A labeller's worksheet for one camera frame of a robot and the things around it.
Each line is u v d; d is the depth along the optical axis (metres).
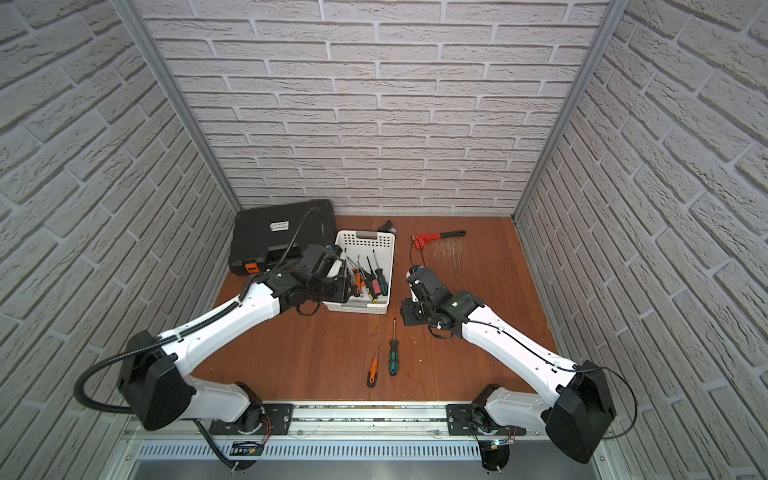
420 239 1.10
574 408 0.38
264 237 1.07
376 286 0.95
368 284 0.97
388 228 1.14
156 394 0.40
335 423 0.74
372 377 0.79
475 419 0.66
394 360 0.82
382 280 0.97
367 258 1.03
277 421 0.73
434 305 0.58
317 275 0.63
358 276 0.97
